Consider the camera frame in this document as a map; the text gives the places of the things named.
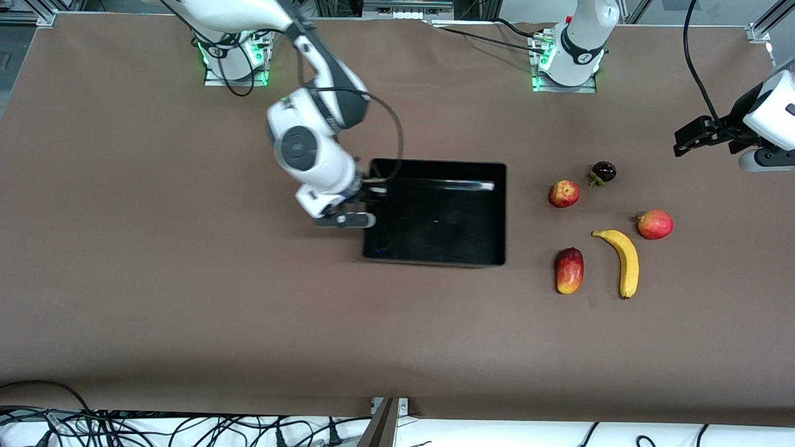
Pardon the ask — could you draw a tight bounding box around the grey metal post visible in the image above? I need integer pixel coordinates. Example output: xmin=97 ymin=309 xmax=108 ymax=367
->
xmin=356 ymin=397 xmax=399 ymax=447

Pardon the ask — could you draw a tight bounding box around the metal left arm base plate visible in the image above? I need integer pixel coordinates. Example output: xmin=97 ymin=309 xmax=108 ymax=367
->
xmin=531 ymin=31 xmax=598 ymax=94

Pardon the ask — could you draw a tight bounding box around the red yellow apple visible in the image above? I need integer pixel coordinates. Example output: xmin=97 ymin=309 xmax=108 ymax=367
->
xmin=548 ymin=180 xmax=581 ymax=209

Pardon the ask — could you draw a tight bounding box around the red pomegranate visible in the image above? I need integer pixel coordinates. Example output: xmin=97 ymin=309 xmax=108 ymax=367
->
xmin=636 ymin=209 xmax=674 ymax=240

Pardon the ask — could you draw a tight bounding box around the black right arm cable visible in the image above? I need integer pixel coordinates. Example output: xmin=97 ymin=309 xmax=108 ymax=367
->
xmin=297 ymin=19 xmax=406 ymax=186

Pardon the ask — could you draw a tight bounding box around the black looping floor cable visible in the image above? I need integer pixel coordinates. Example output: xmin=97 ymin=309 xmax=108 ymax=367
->
xmin=0 ymin=380 xmax=95 ymax=424

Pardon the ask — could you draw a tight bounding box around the yellow banana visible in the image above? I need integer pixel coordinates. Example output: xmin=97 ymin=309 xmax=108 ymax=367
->
xmin=591 ymin=229 xmax=640 ymax=300

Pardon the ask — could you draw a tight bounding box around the white power strip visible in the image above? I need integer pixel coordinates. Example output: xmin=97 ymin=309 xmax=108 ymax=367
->
xmin=363 ymin=0 xmax=454 ymax=20

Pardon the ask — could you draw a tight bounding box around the short black base cable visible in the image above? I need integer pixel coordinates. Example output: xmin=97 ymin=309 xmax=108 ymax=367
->
xmin=494 ymin=17 xmax=540 ymax=39

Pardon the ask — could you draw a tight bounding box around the red yellow mango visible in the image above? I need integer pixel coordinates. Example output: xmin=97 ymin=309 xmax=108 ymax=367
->
xmin=555 ymin=247 xmax=584 ymax=295

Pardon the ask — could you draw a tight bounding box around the black rectangular box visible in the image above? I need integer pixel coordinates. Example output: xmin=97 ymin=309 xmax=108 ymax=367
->
xmin=362 ymin=158 xmax=507 ymax=268

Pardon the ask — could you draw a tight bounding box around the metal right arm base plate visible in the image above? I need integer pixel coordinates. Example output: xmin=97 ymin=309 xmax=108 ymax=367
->
xmin=204 ymin=31 xmax=269 ymax=86

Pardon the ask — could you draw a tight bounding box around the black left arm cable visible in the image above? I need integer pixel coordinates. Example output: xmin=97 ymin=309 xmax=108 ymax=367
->
xmin=683 ymin=0 xmax=724 ymax=128

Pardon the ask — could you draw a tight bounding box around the long black base cable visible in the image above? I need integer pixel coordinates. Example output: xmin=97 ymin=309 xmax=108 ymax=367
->
xmin=429 ymin=24 xmax=548 ymax=53

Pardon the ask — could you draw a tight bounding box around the aluminium frame corner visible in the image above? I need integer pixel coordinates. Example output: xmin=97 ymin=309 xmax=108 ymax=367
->
xmin=0 ymin=9 xmax=58 ymax=29

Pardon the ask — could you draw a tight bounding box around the diagonal aluminium profile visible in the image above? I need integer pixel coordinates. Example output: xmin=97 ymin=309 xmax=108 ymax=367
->
xmin=753 ymin=0 xmax=795 ymax=29

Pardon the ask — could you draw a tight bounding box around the dark purple mangosteen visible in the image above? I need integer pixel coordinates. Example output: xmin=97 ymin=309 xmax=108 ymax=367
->
xmin=588 ymin=161 xmax=617 ymax=187

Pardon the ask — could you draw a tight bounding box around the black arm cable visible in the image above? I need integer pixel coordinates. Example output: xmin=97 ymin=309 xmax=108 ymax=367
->
xmin=297 ymin=19 xmax=406 ymax=186
xmin=683 ymin=0 xmax=724 ymax=128

